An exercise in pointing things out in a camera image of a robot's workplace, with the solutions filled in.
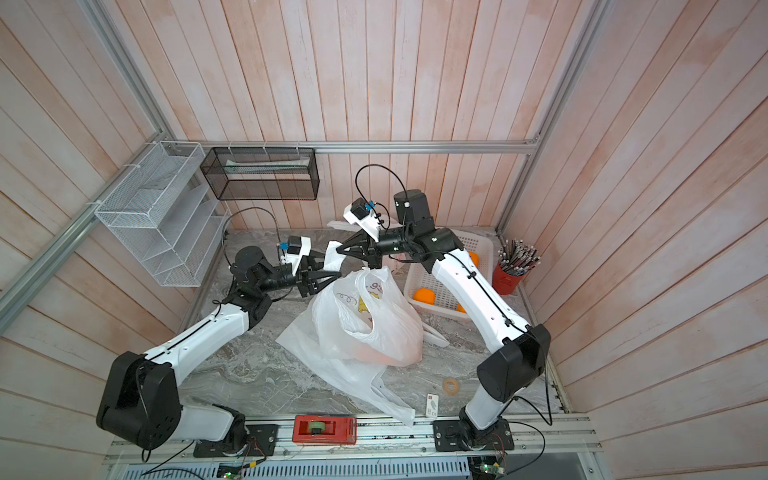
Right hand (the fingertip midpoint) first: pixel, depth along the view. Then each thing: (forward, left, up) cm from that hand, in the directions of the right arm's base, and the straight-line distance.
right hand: (339, 249), depth 67 cm
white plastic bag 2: (-19, -5, -34) cm, 39 cm away
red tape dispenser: (-32, +4, -30) cm, 44 cm away
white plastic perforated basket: (+8, -31, -35) cm, 47 cm away
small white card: (-25, -23, -35) cm, 49 cm away
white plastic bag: (-10, -6, -12) cm, 17 cm away
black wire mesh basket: (+31, +27, -1) cm, 41 cm away
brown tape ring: (-19, -30, -36) cm, 50 cm away
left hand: (-1, +1, -6) cm, 6 cm away
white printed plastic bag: (+25, +3, -17) cm, 30 cm away
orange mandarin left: (+8, -23, -32) cm, 40 cm away
